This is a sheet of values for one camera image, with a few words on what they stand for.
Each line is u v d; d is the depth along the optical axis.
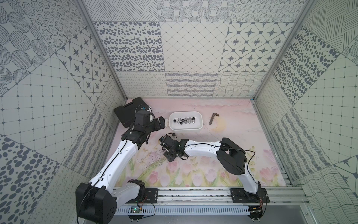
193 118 1.07
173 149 0.69
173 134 0.99
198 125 1.03
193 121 1.05
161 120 0.73
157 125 0.71
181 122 1.05
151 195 0.73
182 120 1.05
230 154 0.56
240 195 0.73
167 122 1.01
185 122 1.04
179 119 1.07
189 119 1.07
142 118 0.58
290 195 0.77
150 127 0.66
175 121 1.05
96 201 0.37
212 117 1.07
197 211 0.70
